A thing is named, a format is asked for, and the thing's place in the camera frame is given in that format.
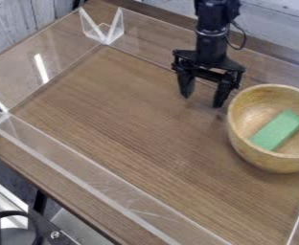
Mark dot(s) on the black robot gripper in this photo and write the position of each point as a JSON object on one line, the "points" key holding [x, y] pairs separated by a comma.
{"points": [[190, 69]]}

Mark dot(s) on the light wooden bowl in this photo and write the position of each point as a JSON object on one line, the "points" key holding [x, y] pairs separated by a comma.
{"points": [[255, 108]]}

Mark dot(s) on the green rectangular block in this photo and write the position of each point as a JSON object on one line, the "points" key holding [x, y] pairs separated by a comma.
{"points": [[277, 131]]}

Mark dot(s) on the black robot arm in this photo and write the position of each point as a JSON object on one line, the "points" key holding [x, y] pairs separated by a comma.
{"points": [[208, 62]]}

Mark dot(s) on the black table leg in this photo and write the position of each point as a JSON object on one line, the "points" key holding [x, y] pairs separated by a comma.
{"points": [[41, 202]]}

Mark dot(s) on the clear acrylic corner bracket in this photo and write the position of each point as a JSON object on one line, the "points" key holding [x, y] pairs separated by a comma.
{"points": [[105, 33]]}

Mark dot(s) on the clear acrylic front wall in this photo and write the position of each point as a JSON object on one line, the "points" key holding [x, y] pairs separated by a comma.
{"points": [[130, 216]]}

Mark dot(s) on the black metal bracket with screw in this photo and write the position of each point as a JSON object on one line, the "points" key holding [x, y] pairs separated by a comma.
{"points": [[49, 233]]}

